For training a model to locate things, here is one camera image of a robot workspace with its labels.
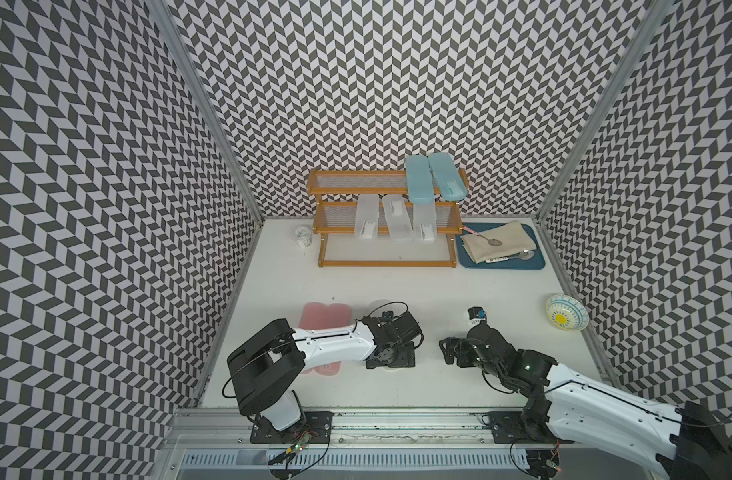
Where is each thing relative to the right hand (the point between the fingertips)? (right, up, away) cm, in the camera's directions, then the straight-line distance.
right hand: (454, 349), depth 81 cm
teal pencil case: (0, +47, +5) cm, 47 cm away
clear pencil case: (-6, +35, +12) cm, 38 cm away
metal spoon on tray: (+30, +25, +23) cm, 46 cm away
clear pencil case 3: (-25, +38, +16) cm, 48 cm away
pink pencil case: (-41, +7, +10) cm, 43 cm away
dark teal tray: (+35, +22, +23) cm, 47 cm away
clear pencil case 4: (-23, +10, -25) cm, 36 cm away
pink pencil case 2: (-33, +7, +10) cm, 35 cm away
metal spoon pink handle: (+20, +30, +28) cm, 46 cm away
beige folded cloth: (+30, +32, +30) cm, 53 cm away
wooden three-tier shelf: (-40, +44, +38) cm, 70 cm away
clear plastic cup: (-49, +32, +26) cm, 63 cm away
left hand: (-16, -4, +1) cm, 17 cm away
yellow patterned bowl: (+37, +7, +10) cm, 39 cm away
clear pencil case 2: (-15, +38, +15) cm, 43 cm away
